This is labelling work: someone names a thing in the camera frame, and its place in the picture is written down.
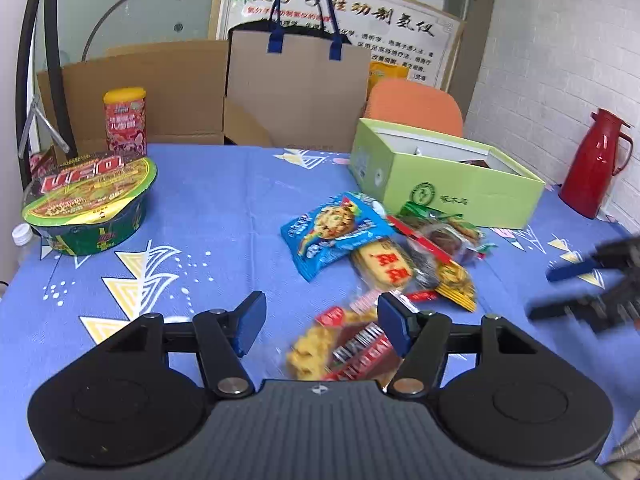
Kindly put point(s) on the brown paper bag blue handles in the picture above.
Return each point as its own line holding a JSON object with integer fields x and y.
{"x": 307, "y": 87}

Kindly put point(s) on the yellow patterned snack packet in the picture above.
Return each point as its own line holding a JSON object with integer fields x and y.
{"x": 456, "y": 285}

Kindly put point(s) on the clear packet yellow crackers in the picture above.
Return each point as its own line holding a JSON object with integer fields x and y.
{"x": 343, "y": 345}

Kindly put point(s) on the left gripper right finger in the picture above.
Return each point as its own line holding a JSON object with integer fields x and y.
{"x": 420, "y": 339}

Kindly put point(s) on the green cardboard box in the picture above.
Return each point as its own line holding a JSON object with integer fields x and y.
{"x": 396, "y": 165}

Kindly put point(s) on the blue cookie packet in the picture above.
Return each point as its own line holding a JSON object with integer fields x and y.
{"x": 333, "y": 231}

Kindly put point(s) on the dark dates clear packet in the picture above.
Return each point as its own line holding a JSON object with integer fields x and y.
{"x": 457, "y": 246}

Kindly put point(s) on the orange chair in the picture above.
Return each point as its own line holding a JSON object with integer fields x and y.
{"x": 408, "y": 103}

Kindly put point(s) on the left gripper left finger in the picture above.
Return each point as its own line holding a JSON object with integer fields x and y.
{"x": 224, "y": 338}

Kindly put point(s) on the green instant noodle bowl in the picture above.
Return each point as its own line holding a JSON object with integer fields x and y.
{"x": 91, "y": 203}

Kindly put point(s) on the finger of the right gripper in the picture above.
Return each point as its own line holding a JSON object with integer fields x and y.
{"x": 566, "y": 270}
{"x": 549, "y": 308}

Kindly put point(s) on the blue patterned tablecloth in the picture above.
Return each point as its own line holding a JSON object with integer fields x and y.
{"x": 213, "y": 232}

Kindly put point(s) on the brown cardboard box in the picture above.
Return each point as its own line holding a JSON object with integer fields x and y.
{"x": 185, "y": 99}

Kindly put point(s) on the white poster chinese text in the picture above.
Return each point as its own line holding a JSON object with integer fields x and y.
{"x": 401, "y": 32}

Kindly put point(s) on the red can yellow lid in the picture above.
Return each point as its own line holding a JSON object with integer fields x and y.
{"x": 125, "y": 119}

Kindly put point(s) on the green white snack packet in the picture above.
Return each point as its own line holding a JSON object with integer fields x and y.
{"x": 415, "y": 210}

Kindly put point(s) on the red thermos jug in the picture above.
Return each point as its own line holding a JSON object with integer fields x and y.
{"x": 594, "y": 164}

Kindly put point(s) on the yellow red biscuit packet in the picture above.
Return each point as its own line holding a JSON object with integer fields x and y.
{"x": 383, "y": 265}

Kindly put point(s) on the yellow bag behind chair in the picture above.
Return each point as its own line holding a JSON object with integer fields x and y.
{"x": 380, "y": 70}

